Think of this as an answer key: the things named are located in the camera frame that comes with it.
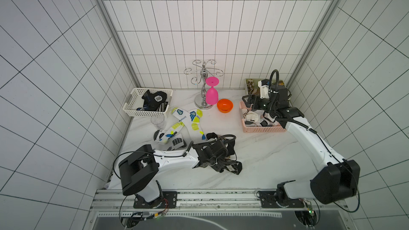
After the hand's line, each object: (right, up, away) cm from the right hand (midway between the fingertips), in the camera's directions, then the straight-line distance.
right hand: (249, 95), depth 81 cm
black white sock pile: (-8, -30, +9) cm, 32 cm away
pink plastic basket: (+8, -20, +11) cm, 24 cm away
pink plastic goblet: (-19, 0, +11) cm, 22 cm away
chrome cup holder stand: (-25, +15, +9) cm, 31 cm away
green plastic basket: (+1, +4, -8) cm, 9 cm away
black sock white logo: (-59, -3, +22) cm, 63 cm away
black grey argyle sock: (-7, -39, +1) cm, 39 cm away
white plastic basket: (-74, -3, +29) cm, 79 cm away
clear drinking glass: (-53, -16, +17) cm, 58 cm away
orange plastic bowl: (-10, -7, +26) cm, 28 cm away
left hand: (-18, -36, +1) cm, 41 cm away
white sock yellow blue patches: (-31, -13, +20) cm, 39 cm away
